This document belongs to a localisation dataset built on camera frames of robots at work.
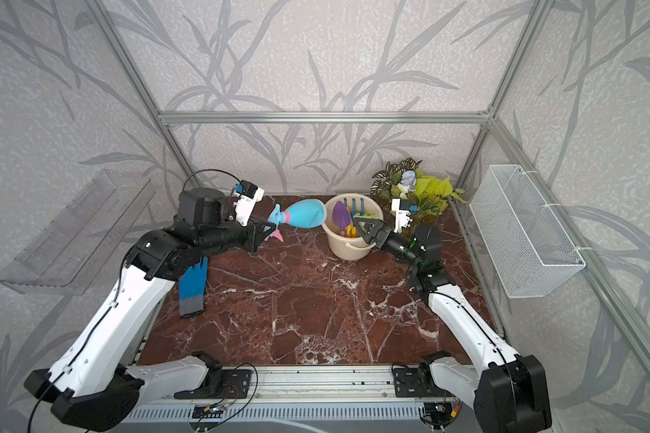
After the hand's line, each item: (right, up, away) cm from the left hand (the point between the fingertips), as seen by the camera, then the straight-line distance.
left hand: (274, 226), depth 65 cm
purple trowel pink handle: (+16, +3, +32) cm, 36 cm away
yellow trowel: (+20, -3, +34) cm, 39 cm away
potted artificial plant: (+44, +9, +27) cm, 52 cm away
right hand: (+21, 0, +7) cm, 22 cm away
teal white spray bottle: (+6, +3, +10) cm, 12 cm away
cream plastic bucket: (+19, -8, +19) cm, 28 cm away
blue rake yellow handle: (+21, +4, +31) cm, 38 cm away
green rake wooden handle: (+24, 0, +31) cm, 40 cm away
